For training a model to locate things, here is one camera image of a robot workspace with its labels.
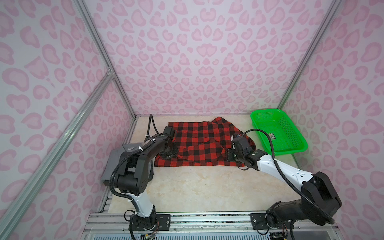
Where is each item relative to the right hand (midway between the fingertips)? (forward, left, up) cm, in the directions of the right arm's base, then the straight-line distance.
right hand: (228, 152), depth 87 cm
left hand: (+3, +32, -5) cm, 33 cm away
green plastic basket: (+17, -42, -10) cm, 47 cm away
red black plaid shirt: (+12, +15, -10) cm, 22 cm away
